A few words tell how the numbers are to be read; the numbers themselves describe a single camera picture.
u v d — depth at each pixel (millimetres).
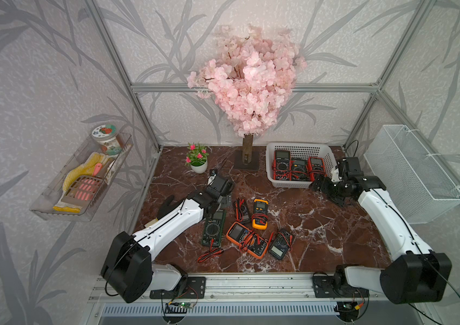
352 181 562
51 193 579
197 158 988
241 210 903
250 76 567
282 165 1017
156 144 1208
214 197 628
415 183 608
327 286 734
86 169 674
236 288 753
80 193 597
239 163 1129
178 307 722
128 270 402
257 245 805
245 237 823
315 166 1048
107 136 693
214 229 862
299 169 1050
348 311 708
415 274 392
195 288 736
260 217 886
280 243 806
